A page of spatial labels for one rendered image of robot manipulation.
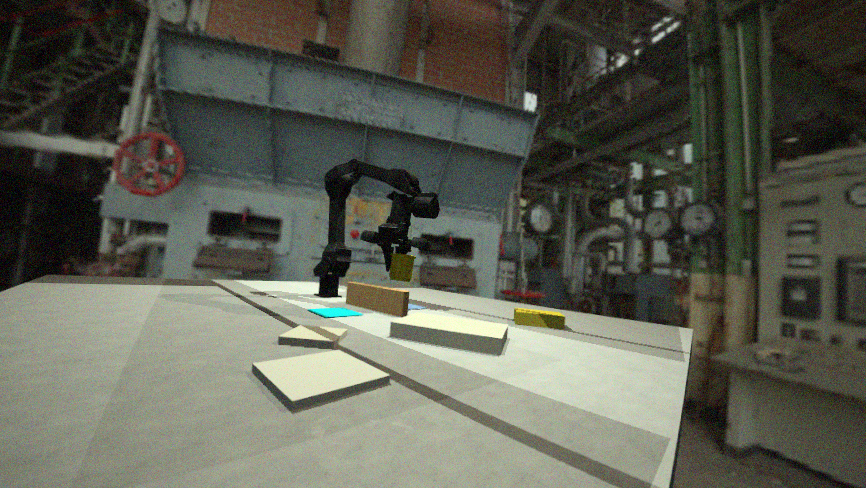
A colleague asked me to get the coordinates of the yellow rectangular block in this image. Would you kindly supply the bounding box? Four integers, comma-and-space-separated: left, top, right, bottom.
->
514, 307, 565, 329

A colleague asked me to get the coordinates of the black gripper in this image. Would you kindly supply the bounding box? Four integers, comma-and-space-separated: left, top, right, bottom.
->
360, 213, 431, 272

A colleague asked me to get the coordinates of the tan wooden plank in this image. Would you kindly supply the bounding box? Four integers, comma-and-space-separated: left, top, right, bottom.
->
346, 282, 409, 318

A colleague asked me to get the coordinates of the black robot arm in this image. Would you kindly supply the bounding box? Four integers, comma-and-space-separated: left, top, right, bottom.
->
314, 159, 440, 297

